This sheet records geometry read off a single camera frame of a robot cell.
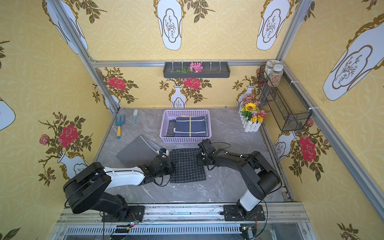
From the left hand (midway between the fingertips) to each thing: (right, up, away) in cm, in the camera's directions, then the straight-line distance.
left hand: (171, 164), depth 91 cm
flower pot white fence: (+51, +30, +5) cm, 60 cm away
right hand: (+19, +3, +3) cm, 19 cm away
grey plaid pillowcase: (-2, +24, +18) cm, 30 cm away
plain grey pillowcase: (-22, +6, +7) cm, 24 cm away
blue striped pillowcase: (+12, +23, +14) cm, 30 cm away
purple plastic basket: (-5, +31, +22) cm, 39 cm away
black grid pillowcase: (+9, -1, -1) cm, 9 cm away
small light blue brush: (-32, +32, +26) cm, 52 cm away
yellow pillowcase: (+8, +30, +22) cm, 38 cm away
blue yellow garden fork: (-42, +25, +22) cm, 54 cm away
